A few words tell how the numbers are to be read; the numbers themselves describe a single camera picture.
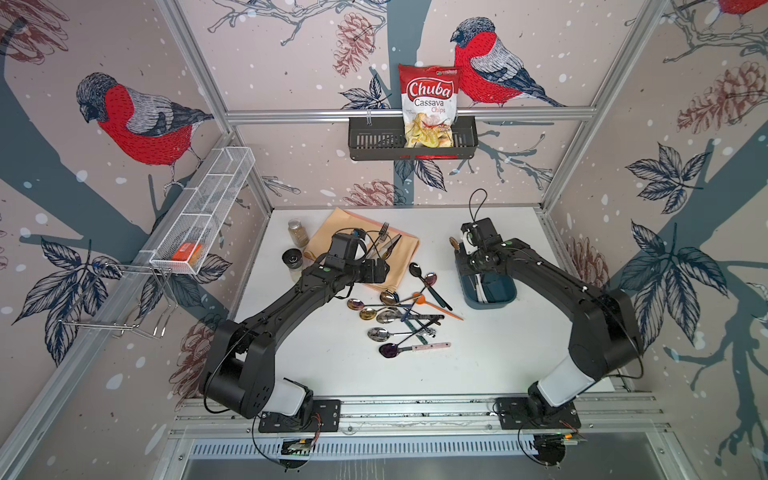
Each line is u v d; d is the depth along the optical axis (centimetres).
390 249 107
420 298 95
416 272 101
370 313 90
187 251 67
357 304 92
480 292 95
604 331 48
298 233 104
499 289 95
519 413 72
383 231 114
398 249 107
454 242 97
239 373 42
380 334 85
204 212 79
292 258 92
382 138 95
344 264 67
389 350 83
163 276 60
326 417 73
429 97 82
